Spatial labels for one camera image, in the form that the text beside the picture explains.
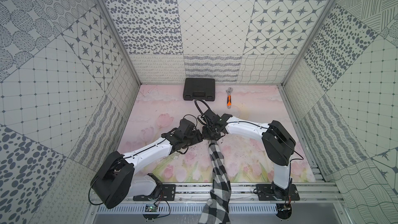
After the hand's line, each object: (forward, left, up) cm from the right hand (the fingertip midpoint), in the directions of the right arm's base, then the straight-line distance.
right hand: (205, 138), depth 88 cm
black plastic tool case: (+40, +6, 0) cm, 40 cm away
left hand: (-3, +1, +4) cm, 5 cm away
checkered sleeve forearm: (-33, -5, -1) cm, 34 cm away
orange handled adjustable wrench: (+42, -18, -3) cm, 46 cm away
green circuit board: (-33, +25, -5) cm, 42 cm away
